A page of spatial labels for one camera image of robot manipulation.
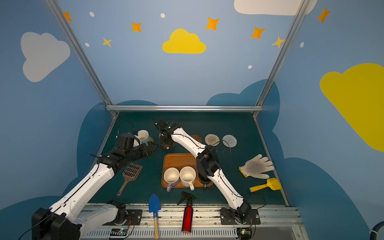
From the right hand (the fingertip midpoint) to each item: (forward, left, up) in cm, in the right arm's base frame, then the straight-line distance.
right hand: (166, 143), depth 95 cm
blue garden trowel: (-36, +1, -7) cm, 36 cm away
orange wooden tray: (-8, -9, -8) cm, 14 cm away
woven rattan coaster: (+7, +13, -6) cm, 16 cm away
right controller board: (-44, -46, -10) cm, 65 cm away
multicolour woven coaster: (+10, -31, -7) cm, 34 cm away
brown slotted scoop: (-18, +18, -5) cm, 26 cm away
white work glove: (-9, -58, -9) cm, 60 cm away
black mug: (-25, -26, 0) cm, 36 cm away
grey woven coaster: (+10, -44, -9) cm, 46 cm away
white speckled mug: (-19, -15, -7) cm, 25 cm away
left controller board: (-47, +17, -9) cm, 51 cm away
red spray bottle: (-38, -17, -4) cm, 42 cm away
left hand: (-10, +4, +11) cm, 15 cm away
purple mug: (-19, -6, -6) cm, 21 cm away
